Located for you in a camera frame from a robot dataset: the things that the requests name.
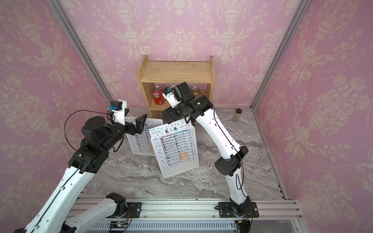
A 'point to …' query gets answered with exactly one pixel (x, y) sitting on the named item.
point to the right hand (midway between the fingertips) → (172, 111)
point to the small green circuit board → (118, 224)
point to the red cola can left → (158, 93)
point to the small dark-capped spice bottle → (237, 114)
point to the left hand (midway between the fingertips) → (138, 113)
